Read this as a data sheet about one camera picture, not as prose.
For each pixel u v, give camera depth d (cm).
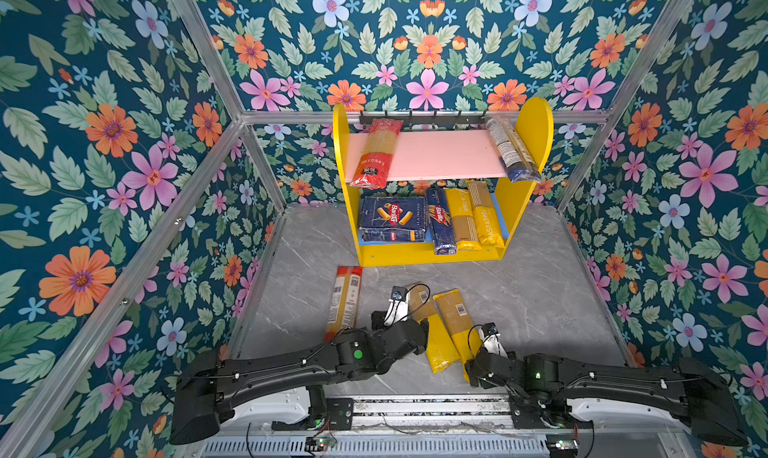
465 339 84
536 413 73
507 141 76
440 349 82
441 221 91
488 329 73
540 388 55
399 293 65
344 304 90
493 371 59
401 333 53
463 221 93
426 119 93
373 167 68
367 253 104
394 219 89
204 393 45
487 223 91
